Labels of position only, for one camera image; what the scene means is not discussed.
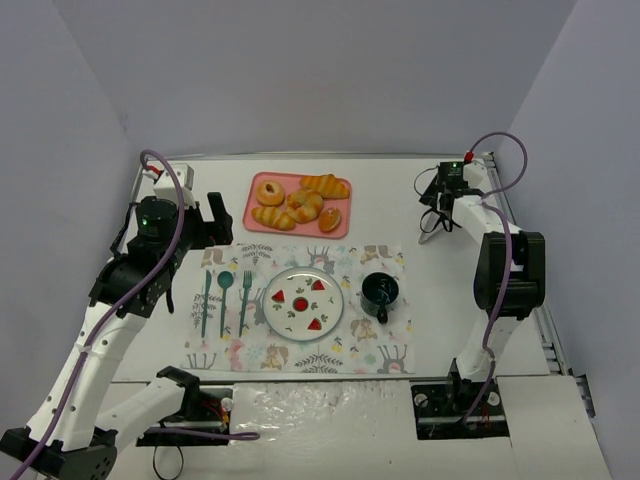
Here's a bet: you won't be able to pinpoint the translucent brown tongs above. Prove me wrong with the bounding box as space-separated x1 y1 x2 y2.
418 207 460 245

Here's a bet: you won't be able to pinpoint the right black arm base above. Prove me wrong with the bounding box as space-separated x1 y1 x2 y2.
411 381 510 441

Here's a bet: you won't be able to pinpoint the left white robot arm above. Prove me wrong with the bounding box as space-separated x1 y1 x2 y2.
1 192 233 479

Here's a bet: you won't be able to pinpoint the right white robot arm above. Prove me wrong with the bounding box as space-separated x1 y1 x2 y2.
418 161 546 382

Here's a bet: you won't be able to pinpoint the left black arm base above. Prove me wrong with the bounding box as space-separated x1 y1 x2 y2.
135 387 233 448

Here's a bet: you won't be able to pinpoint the striped bread roll lower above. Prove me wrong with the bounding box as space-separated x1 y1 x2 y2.
251 206 297 231

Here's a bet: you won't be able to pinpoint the striped bread roll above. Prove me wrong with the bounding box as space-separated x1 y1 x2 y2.
299 174 351 200
251 206 297 231

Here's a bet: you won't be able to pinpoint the striped bread roll upper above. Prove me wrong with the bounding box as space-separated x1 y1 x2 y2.
299 174 351 200

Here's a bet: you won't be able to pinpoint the teal plastic knife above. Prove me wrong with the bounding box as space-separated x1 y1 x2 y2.
200 270 212 340

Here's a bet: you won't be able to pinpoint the teal plastic spoon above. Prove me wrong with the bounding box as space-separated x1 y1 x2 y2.
217 271 234 338

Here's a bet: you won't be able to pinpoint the teal plastic fork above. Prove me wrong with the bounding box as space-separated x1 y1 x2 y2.
238 270 253 338

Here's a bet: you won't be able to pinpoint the pink plastic tray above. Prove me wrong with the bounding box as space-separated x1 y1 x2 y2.
242 171 352 239

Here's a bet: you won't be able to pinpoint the small glazed oval bun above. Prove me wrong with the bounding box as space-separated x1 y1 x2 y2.
318 207 342 233

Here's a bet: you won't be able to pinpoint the patterned paper placemat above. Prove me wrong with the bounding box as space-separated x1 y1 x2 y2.
182 243 414 375

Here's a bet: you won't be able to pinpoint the white watermelon pattern plate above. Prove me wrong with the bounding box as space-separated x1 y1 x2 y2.
262 267 345 343

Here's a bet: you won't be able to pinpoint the dark green mug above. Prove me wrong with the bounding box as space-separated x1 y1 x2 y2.
360 272 399 325

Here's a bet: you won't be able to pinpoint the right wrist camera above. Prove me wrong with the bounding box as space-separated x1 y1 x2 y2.
463 151 486 188

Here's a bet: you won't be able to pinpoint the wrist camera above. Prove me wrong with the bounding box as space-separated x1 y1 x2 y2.
463 151 486 188
153 163 196 209

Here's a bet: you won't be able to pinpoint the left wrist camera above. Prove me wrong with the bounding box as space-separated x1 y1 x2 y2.
153 163 196 209

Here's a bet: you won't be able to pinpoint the sugared ring donut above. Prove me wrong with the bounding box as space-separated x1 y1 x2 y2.
255 180 285 207

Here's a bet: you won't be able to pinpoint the twisted ring pastry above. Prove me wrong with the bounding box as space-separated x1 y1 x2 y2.
285 188 324 224

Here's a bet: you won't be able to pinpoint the aluminium side rail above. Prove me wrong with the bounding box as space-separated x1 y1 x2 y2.
483 151 596 421

